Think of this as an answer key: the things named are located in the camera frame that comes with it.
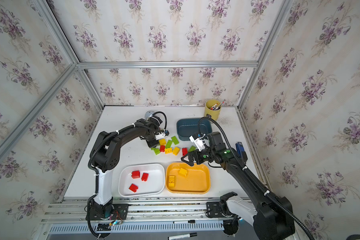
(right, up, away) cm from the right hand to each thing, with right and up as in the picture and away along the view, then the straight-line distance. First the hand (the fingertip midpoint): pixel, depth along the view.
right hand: (186, 157), depth 75 cm
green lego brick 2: (-11, +3, +23) cm, 25 cm away
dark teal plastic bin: (+1, +14, +32) cm, 35 cm away
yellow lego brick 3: (-11, 0, +18) cm, 21 cm away
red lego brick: (-29, -18, +6) cm, 35 cm away
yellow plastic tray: (-3, -14, +9) cm, 17 cm away
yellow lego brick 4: (-6, 0, +18) cm, 19 cm away
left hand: (-22, +5, +22) cm, 31 cm away
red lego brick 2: (-29, -12, +8) cm, 32 cm away
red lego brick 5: (-1, -1, +17) cm, 18 cm away
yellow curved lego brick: (-8, -15, +8) cm, 19 cm away
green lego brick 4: (+5, +1, +21) cm, 21 cm away
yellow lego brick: (-2, -10, +9) cm, 14 cm away
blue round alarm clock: (-27, +24, +31) cm, 48 cm away
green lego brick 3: (-19, 0, +20) cm, 28 cm away
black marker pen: (-2, -33, -9) cm, 35 cm away
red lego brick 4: (-15, +1, +20) cm, 25 cm away
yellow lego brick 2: (-15, +5, +19) cm, 25 cm away
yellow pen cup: (+21, +29, +32) cm, 48 cm away
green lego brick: (-7, +6, +25) cm, 27 cm away
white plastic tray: (-17, -17, +7) cm, 25 cm away
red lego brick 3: (-24, -13, +9) cm, 29 cm away
